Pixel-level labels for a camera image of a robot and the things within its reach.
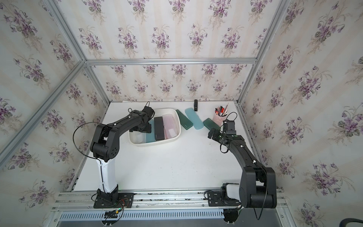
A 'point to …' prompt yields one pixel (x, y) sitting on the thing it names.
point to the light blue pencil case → (194, 118)
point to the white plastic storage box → (159, 112)
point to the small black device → (195, 105)
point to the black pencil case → (159, 128)
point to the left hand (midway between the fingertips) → (142, 131)
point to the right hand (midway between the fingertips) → (216, 135)
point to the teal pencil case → (150, 136)
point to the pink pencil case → (170, 127)
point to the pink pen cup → (220, 114)
